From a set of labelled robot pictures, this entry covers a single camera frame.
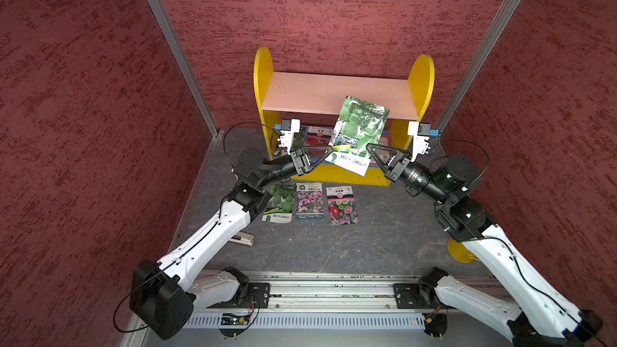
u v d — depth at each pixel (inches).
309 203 37.3
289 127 22.3
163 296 14.7
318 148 22.4
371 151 22.0
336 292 29.8
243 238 32.8
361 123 22.4
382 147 21.7
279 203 37.3
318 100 29.2
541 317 15.0
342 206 37.3
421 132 19.8
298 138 38.4
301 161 21.5
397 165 19.5
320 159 22.7
